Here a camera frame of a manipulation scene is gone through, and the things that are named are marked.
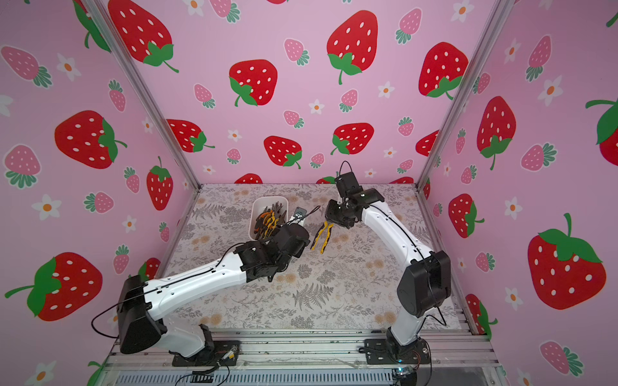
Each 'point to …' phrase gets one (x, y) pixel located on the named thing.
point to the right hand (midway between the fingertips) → (335, 213)
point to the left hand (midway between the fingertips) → (298, 230)
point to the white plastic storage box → (259, 203)
